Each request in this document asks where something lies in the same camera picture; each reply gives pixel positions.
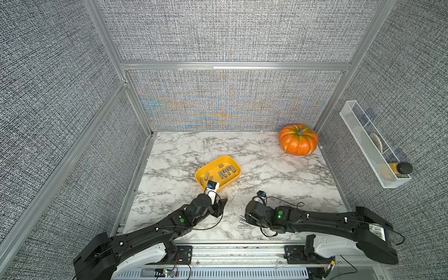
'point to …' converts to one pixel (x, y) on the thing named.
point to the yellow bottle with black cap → (403, 168)
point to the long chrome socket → (232, 168)
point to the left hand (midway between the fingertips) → (225, 197)
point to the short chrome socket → (220, 165)
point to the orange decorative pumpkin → (298, 139)
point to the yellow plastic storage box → (224, 170)
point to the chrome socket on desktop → (242, 219)
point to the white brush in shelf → (377, 140)
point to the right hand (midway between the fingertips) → (244, 213)
